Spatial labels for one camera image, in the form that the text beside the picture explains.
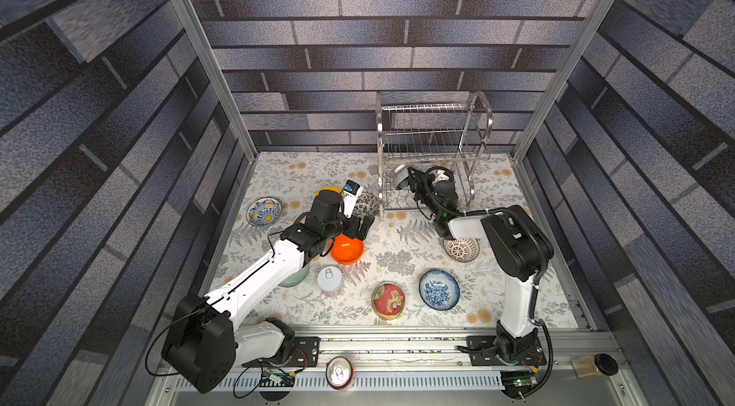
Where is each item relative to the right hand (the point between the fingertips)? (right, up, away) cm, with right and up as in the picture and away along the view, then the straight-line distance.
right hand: (406, 165), depth 93 cm
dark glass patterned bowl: (-2, -4, 0) cm, 4 cm away
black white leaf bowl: (-13, -14, +9) cm, 21 cm away
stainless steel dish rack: (+16, +13, +9) cm, 23 cm away
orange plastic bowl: (-19, -28, -3) cm, 34 cm away
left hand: (-14, -14, -12) cm, 23 cm away
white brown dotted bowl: (+18, -28, -1) cm, 33 cm away
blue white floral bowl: (+9, -38, -9) cm, 40 cm away
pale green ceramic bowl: (-34, -34, -10) cm, 49 cm away
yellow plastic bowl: (-21, -7, -27) cm, 35 cm away
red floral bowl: (-7, -39, -13) cm, 42 cm away
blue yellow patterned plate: (-51, -16, +8) cm, 54 cm away
